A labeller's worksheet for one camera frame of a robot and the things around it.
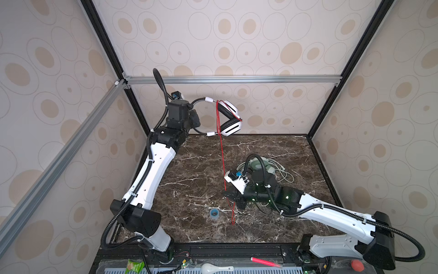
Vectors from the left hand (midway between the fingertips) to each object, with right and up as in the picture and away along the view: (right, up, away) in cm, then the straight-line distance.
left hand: (196, 108), depth 71 cm
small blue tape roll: (+7, -49, +14) cm, 51 cm away
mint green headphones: (+30, -25, +26) cm, 47 cm away
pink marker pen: (+29, -64, 0) cm, 71 cm away
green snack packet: (-25, -65, -2) cm, 69 cm away
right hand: (+12, -34, -3) cm, 36 cm away
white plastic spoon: (+5, -66, -1) cm, 66 cm away
